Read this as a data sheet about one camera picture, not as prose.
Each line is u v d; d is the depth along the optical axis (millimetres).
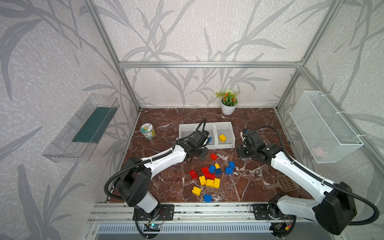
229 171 869
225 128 1064
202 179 825
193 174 848
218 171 865
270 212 657
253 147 610
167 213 736
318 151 725
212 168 876
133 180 433
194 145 663
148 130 968
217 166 887
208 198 787
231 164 902
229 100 1050
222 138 992
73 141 631
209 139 1018
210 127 1019
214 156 942
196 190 782
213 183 806
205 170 873
